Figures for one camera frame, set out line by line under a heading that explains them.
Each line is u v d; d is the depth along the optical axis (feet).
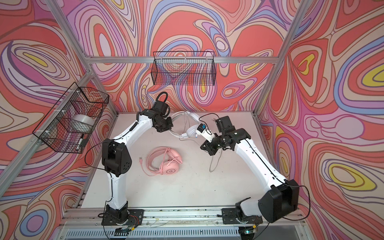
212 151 2.16
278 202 1.50
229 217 2.40
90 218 2.46
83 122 2.29
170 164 2.59
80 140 2.39
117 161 1.72
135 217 2.39
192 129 2.72
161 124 2.57
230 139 1.77
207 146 2.13
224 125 1.96
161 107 2.42
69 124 2.30
